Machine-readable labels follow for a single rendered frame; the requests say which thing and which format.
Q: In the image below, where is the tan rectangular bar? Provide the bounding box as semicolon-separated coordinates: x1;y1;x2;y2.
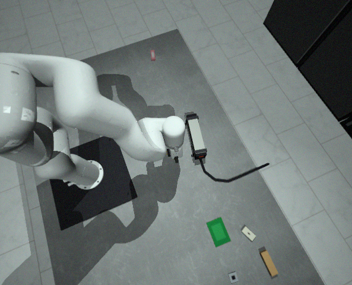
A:
260;250;278;276

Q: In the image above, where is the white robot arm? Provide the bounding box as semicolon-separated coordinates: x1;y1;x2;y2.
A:
0;52;185;189

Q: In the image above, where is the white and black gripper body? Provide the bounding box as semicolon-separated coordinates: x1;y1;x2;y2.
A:
169;146;183;159

